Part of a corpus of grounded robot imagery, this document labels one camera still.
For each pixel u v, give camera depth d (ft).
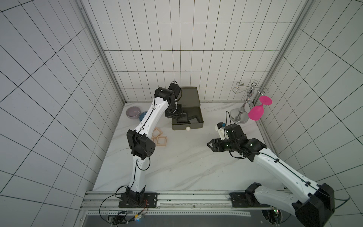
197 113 2.95
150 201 2.39
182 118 2.84
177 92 2.30
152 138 3.13
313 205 1.20
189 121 2.87
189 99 3.08
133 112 3.49
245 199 2.16
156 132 3.28
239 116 3.58
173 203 2.38
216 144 2.20
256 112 2.95
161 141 3.15
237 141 1.87
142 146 1.86
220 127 2.28
